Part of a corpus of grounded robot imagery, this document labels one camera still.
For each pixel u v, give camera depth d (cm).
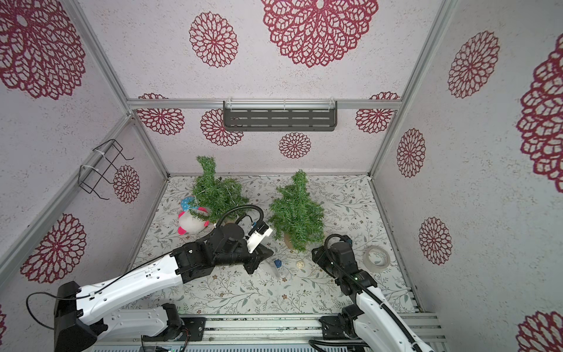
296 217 74
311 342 68
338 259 64
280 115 95
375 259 89
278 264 76
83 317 39
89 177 72
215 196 79
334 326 74
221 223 53
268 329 75
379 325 49
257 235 60
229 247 54
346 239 76
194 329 73
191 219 81
